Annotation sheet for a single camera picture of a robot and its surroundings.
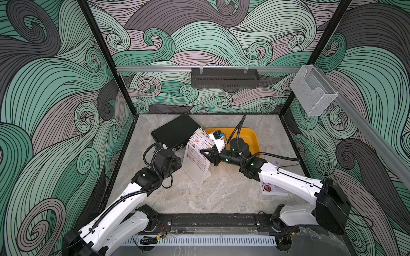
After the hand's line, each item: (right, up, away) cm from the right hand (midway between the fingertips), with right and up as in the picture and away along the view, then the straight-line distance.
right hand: (201, 151), depth 72 cm
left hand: (-10, -4, +5) cm, 12 cm away
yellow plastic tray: (+33, +6, +31) cm, 46 cm away
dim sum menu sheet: (-1, +5, +3) cm, 6 cm away
